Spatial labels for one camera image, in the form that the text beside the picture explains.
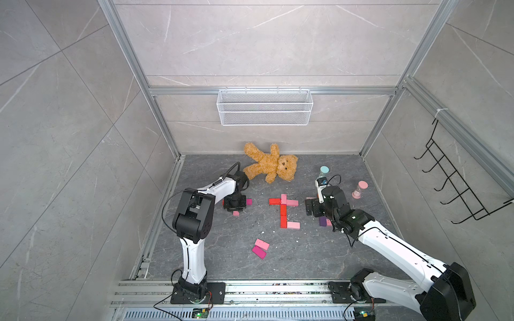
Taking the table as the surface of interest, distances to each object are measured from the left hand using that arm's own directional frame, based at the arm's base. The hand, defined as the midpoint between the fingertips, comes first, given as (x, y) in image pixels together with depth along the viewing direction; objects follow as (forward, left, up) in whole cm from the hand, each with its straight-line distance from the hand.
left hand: (240, 207), depth 97 cm
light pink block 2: (+4, -22, 0) cm, 22 cm away
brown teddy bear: (+22, -17, +6) cm, 28 cm away
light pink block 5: (-18, -10, 0) cm, 21 cm away
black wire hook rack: (-18, -77, +31) cm, 85 cm away
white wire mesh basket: (+41, -14, +29) cm, 52 cm away
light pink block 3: (+2, -26, -1) cm, 27 cm away
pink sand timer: (+5, -60, +8) cm, 60 cm away
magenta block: (+2, -4, +1) cm, 5 cm away
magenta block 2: (-21, -9, 0) cm, 23 cm away
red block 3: (-8, -21, 0) cm, 22 cm away
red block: (+2, -17, 0) cm, 17 cm away
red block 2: (-2, -22, 0) cm, 22 cm away
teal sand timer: (+16, -43, +8) cm, 47 cm away
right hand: (-5, -34, +15) cm, 38 cm away
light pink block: (-4, +2, +2) cm, 5 cm away
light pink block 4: (-10, -24, 0) cm, 26 cm away
